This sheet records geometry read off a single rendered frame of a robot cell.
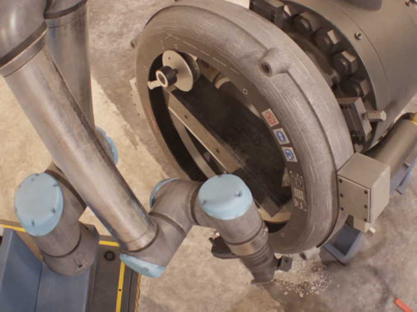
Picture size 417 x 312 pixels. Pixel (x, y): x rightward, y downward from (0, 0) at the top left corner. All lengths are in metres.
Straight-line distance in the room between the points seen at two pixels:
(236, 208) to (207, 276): 0.79
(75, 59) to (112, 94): 1.44
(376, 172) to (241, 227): 0.29
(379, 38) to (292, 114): 0.51
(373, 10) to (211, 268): 1.09
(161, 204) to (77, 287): 0.42
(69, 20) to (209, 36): 0.32
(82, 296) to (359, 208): 0.74
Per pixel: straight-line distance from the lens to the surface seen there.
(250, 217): 0.82
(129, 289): 1.21
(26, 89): 0.59
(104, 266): 1.25
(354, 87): 1.07
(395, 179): 1.60
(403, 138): 0.94
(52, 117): 0.61
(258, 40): 0.80
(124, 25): 2.71
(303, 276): 1.57
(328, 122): 0.80
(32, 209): 0.97
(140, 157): 1.86
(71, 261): 1.10
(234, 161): 0.98
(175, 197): 0.86
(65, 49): 0.72
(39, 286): 1.18
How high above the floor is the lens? 1.43
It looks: 51 degrees down
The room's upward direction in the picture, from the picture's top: 3 degrees counter-clockwise
